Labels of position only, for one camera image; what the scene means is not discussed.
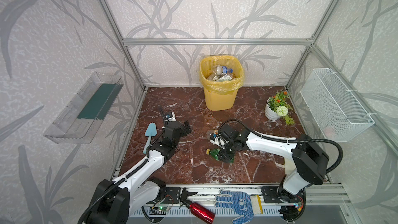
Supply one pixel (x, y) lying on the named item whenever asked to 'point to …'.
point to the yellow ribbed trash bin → (219, 102)
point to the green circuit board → (161, 210)
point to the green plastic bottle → (214, 153)
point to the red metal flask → (196, 210)
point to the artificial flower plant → (278, 103)
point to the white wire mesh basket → (338, 114)
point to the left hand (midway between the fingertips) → (183, 118)
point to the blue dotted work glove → (241, 201)
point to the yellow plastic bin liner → (230, 62)
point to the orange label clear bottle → (210, 131)
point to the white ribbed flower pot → (270, 114)
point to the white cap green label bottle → (212, 76)
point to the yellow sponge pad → (257, 205)
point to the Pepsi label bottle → (218, 70)
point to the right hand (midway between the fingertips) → (222, 148)
